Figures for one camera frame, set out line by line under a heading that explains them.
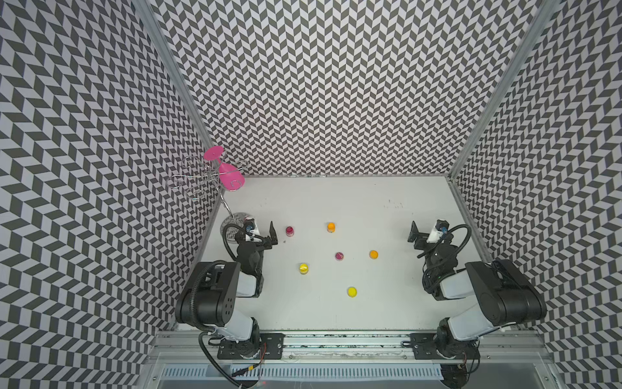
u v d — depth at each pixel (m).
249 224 0.75
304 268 0.87
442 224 0.73
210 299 0.45
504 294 0.45
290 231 0.96
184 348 0.74
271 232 0.83
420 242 0.81
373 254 0.93
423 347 0.73
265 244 0.78
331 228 0.99
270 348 0.72
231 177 0.92
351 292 0.84
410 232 0.85
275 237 0.84
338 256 0.92
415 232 0.83
